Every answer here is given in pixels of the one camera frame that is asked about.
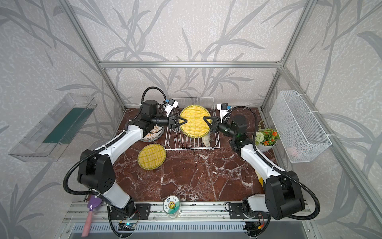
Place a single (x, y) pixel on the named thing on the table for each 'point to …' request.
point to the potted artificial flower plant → (266, 139)
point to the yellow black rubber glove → (260, 179)
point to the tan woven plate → (206, 140)
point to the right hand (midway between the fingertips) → (204, 117)
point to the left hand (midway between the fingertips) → (185, 122)
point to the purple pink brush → (93, 201)
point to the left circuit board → (126, 226)
